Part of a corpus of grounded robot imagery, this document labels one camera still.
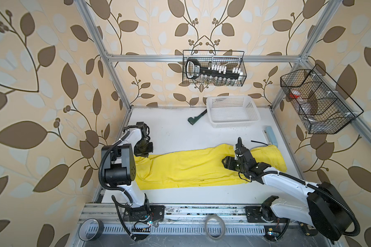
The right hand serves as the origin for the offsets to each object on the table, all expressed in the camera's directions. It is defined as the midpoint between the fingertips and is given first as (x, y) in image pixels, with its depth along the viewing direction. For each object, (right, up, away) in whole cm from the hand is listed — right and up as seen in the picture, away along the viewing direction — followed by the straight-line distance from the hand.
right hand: (226, 163), depth 87 cm
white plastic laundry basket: (+12, +32, +31) cm, 46 cm away
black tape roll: (-67, -27, -16) cm, 74 cm away
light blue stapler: (+31, +14, +11) cm, 36 cm away
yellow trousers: (-15, -3, +4) cm, 16 cm away
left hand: (-46, +5, +4) cm, 47 cm away
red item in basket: (+36, +38, -4) cm, 52 cm away
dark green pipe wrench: (-19, +25, +24) cm, 40 cm away
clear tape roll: (-6, -23, -19) cm, 31 cm away
